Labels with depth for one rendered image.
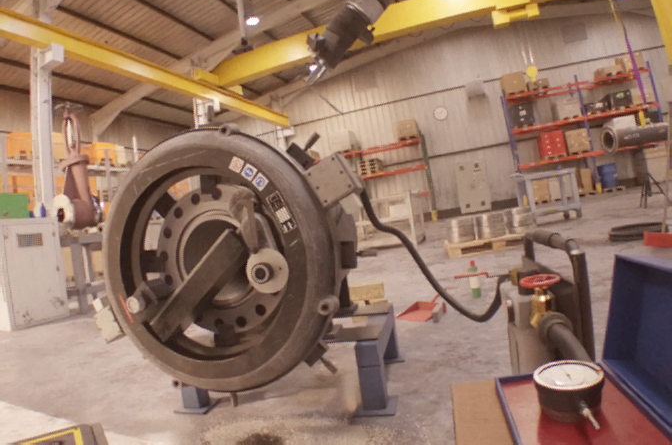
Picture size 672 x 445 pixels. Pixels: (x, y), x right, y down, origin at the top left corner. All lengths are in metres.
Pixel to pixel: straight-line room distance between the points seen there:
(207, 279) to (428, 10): 11.98
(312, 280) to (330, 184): 0.24
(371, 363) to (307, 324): 0.42
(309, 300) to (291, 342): 0.12
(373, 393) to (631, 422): 1.11
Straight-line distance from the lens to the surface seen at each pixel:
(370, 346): 1.36
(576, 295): 0.74
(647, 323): 0.46
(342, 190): 0.98
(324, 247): 0.98
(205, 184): 1.22
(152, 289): 1.14
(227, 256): 1.04
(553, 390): 0.36
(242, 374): 1.13
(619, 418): 0.39
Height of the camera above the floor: 0.67
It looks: 4 degrees up
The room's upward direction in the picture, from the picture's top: 9 degrees counter-clockwise
